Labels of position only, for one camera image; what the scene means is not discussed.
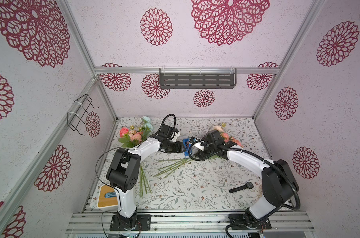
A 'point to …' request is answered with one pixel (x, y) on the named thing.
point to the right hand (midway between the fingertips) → (197, 145)
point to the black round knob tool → (248, 185)
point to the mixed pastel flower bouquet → (131, 137)
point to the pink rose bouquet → (226, 137)
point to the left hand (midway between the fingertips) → (182, 150)
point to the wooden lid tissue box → (107, 198)
